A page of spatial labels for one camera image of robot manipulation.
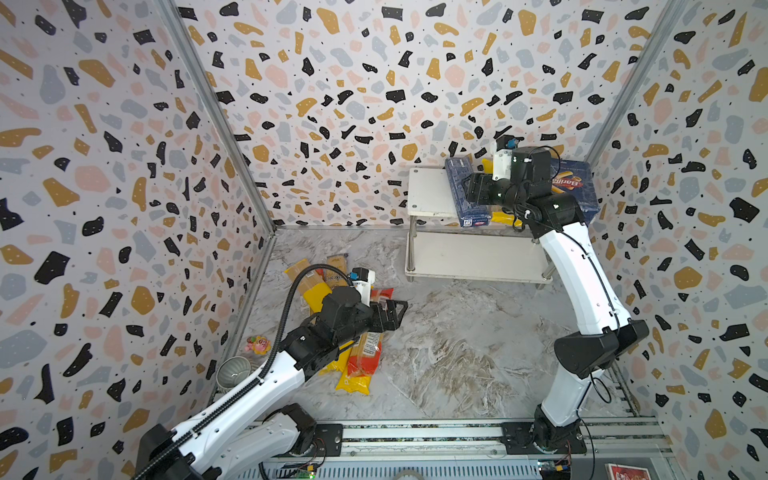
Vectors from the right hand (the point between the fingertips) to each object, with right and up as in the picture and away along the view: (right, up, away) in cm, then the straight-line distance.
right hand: (471, 172), depth 71 cm
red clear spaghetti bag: (-27, -48, +11) cm, 56 cm away
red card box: (+35, -70, -2) cm, 78 cm away
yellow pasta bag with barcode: (-46, -30, +27) cm, 61 cm away
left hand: (-18, -31, +1) cm, 35 cm away
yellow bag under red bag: (-28, -55, +11) cm, 62 cm away
